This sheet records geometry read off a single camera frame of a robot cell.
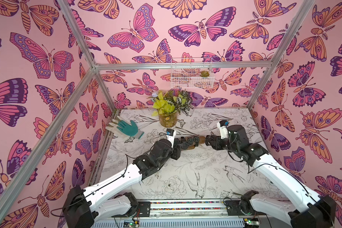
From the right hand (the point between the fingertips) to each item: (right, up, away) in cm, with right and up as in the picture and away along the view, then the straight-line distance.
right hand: (212, 138), depth 78 cm
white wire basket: (-13, +42, +19) cm, 48 cm away
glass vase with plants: (-25, +20, +15) cm, 36 cm away
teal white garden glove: (-59, +5, +29) cm, 65 cm away
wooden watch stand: (-3, -3, +12) cm, 13 cm away
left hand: (-18, -2, -2) cm, 18 cm away
